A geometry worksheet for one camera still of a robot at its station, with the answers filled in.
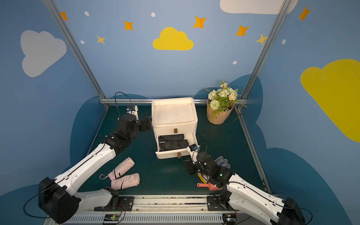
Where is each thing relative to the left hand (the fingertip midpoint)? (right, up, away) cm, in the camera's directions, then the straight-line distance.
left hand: (144, 116), depth 79 cm
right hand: (+24, -24, 0) cm, 34 cm away
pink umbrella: (-18, -34, +3) cm, 38 cm away
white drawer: (+29, -15, +12) cm, 34 cm away
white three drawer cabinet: (+17, +1, +6) cm, 18 cm away
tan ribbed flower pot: (+45, 0, +12) cm, 46 cm away
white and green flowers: (+48, +12, +11) cm, 51 cm away
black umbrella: (+15, -13, +9) cm, 22 cm away
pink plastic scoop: (+39, -40, 0) cm, 56 cm away
